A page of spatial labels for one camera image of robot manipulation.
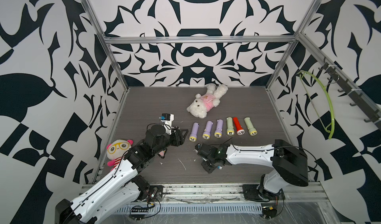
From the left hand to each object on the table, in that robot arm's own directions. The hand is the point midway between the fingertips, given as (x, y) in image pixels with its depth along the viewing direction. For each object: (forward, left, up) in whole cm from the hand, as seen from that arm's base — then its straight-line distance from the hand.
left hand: (182, 127), depth 73 cm
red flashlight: (+7, -36, -20) cm, 41 cm away
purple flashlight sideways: (+4, -6, -19) cm, 21 cm away
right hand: (-11, -12, -22) cm, 27 cm away
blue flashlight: (-14, -19, -19) cm, 30 cm away
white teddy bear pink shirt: (+25, -13, -13) cm, 31 cm away
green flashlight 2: (+7, -43, -19) cm, 47 cm away
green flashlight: (+7, -29, -19) cm, 35 cm away
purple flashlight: (+6, -14, -18) cm, 24 cm away
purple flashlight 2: (+6, -21, -19) cm, 29 cm away
